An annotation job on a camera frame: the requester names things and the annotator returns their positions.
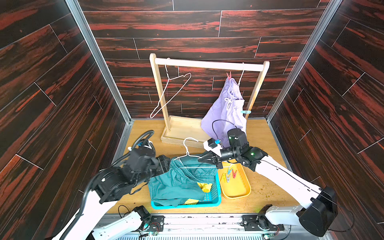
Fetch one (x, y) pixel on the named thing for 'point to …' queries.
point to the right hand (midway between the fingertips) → (200, 155)
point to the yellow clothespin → (224, 177)
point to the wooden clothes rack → (187, 130)
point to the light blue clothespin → (229, 171)
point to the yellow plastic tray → (234, 182)
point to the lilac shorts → (228, 112)
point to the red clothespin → (234, 174)
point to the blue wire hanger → (180, 166)
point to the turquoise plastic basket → (213, 199)
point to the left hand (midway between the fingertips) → (168, 162)
